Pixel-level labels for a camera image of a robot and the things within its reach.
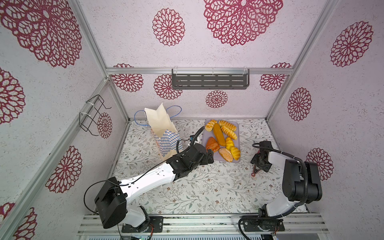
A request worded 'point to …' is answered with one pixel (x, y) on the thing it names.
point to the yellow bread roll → (235, 153)
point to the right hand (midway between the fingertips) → (259, 162)
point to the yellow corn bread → (229, 143)
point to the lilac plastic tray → (223, 154)
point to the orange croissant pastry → (212, 144)
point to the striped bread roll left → (209, 126)
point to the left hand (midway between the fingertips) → (205, 155)
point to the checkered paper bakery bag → (168, 139)
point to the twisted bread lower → (230, 133)
